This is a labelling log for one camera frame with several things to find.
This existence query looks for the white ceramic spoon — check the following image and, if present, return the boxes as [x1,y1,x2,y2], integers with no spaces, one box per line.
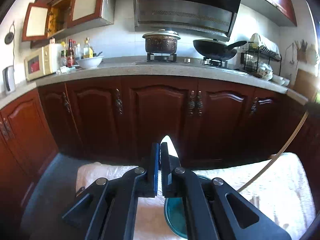
[161,135,178,158]

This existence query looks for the teal glass cup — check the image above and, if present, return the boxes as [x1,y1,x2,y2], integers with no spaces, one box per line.
[162,172,218,239]

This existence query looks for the white quilted cloth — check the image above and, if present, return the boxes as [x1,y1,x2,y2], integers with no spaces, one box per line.
[75,153,316,239]

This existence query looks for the red lower cabinets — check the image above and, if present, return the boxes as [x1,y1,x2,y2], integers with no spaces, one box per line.
[1,76,304,226]

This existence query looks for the white bowl on counter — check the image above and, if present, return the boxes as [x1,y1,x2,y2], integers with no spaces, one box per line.
[76,56,103,69]

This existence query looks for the red sauce bottle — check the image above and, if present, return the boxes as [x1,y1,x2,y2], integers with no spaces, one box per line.
[67,39,75,68]

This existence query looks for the yellow oil bottle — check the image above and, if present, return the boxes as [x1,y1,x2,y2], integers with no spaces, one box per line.
[83,37,93,59]

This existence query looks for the gas stove burner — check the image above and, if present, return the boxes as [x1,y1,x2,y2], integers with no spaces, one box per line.
[147,53,177,62]

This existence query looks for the cream microwave oven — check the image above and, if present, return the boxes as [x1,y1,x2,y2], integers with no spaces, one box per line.
[24,43,62,81]

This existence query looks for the black dish rack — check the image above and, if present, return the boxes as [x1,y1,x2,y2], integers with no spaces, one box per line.
[240,33,282,81]

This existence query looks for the wooden cutting board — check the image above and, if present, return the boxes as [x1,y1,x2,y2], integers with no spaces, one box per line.
[293,69,319,100]

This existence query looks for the black wok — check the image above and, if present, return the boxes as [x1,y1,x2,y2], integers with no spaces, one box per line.
[193,40,247,61]

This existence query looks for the steel pot with lid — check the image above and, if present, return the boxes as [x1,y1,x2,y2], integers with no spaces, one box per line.
[142,29,181,54]

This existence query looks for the steel range hood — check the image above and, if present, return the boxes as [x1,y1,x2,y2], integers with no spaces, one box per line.
[133,0,241,42]

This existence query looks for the red upper cabinet left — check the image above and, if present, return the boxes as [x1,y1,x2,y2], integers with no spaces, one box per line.
[22,0,115,43]

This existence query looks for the red cabinet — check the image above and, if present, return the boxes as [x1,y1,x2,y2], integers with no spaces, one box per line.
[241,0,297,27]
[22,0,115,43]

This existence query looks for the red upper cabinet right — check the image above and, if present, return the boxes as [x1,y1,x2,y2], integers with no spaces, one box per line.
[241,0,297,27]

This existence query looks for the beige cable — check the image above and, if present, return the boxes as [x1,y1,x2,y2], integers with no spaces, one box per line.
[236,110,310,193]

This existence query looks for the white wall device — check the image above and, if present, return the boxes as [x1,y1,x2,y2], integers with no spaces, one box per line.
[2,66,16,95]

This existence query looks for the wall utensil holder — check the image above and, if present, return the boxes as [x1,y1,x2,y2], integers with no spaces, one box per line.
[295,39,308,63]

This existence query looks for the black wall hook disc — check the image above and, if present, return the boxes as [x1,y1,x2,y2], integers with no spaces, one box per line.
[4,22,16,45]

